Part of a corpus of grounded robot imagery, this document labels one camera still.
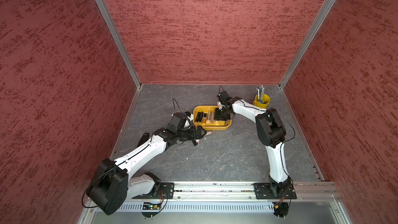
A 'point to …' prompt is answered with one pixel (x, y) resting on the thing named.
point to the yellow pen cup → (267, 100)
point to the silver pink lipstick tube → (209, 116)
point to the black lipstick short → (201, 116)
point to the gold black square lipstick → (204, 118)
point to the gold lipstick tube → (212, 117)
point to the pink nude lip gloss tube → (210, 132)
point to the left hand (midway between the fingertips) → (199, 136)
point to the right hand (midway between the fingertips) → (216, 119)
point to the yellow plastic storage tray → (217, 125)
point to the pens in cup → (260, 90)
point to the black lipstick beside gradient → (194, 142)
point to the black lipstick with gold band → (198, 116)
